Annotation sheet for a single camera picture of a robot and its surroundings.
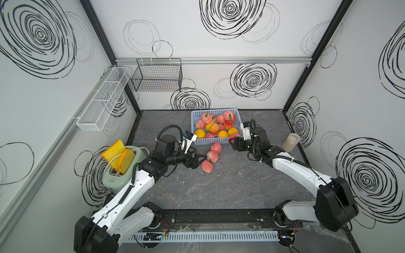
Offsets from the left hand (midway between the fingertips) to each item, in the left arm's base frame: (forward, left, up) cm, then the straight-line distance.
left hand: (200, 153), depth 72 cm
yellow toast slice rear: (+2, +41, -2) cm, 41 cm away
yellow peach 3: (+24, -13, -16) cm, 32 cm away
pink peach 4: (+23, -5, -17) cm, 28 cm away
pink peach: (+36, -12, -16) cm, 41 cm away
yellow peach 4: (+27, -20, -16) cm, 37 cm away
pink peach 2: (+34, -18, -10) cm, 40 cm away
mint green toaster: (-11, +39, -7) cm, 41 cm away
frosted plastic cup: (+16, -53, -11) cm, 56 cm away
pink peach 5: (+12, -17, -2) cm, 21 cm away
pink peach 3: (+31, +1, -16) cm, 35 cm away
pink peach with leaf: (+32, -3, -12) cm, 34 cm away
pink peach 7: (+2, -4, -17) cm, 18 cm away
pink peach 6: (+14, -9, -16) cm, 23 cm away
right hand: (+12, -18, -5) cm, 22 cm away
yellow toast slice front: (-4, +33, -1) cm, 34 cm away
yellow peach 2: (+24, +1, -16) cm, 29 cm away
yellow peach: (+29, -4, -15) cm, 33 cm away
